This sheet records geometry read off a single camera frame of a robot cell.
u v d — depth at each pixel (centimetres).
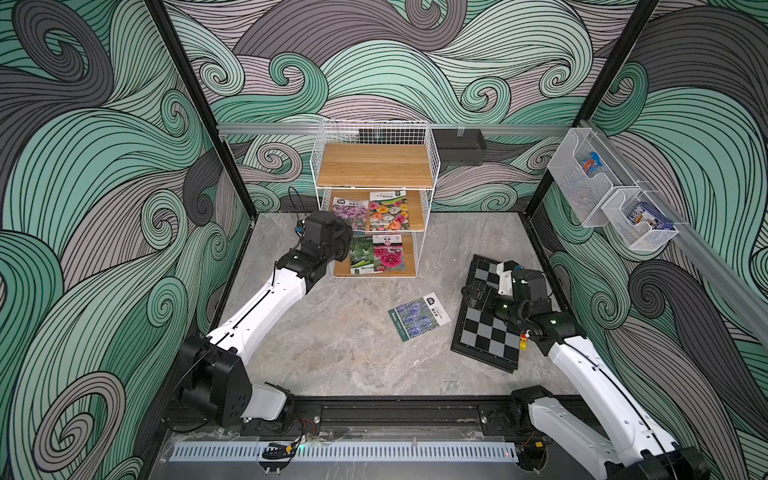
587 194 83
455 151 94
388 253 107
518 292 62
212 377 40
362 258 104
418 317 92
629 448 39
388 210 88
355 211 86
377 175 74
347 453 76
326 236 60
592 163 83
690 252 59
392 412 75
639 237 63
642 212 67
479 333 84
